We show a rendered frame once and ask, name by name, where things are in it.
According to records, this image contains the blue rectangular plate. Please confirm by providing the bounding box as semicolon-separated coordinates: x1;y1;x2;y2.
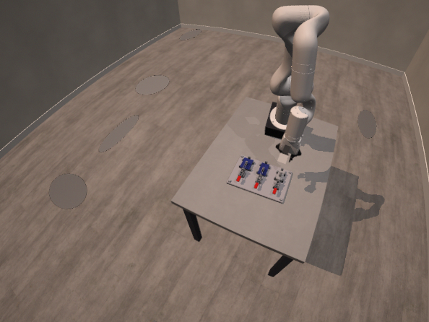
257;163;269;177

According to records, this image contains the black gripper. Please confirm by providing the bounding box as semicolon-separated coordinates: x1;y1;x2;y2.
276;134;302;162

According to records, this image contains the blue flat plate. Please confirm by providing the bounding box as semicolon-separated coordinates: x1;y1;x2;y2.
240;157;253;171

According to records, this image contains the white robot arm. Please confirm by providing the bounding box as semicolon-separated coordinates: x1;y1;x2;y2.
270;5;329;142

